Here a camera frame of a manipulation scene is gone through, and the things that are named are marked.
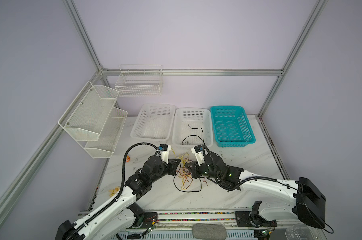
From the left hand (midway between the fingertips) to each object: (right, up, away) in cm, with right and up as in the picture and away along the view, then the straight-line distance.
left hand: (179, 161), depth 75 cm
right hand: (+2, -2, -1) cm, 4 cm away
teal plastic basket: (+40, +19, +40) cm, 59 cm away
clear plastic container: (+57, -32, -6) cm, 66 cm away
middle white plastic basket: (+11, +26, +40) cm, 48 cm away
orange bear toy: (-34, -3, +20) cm, 40 cm away
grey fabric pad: (+14, -31, -7) cm, 35 cm away
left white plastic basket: (-21, +21, +41) cm, 51 cm away
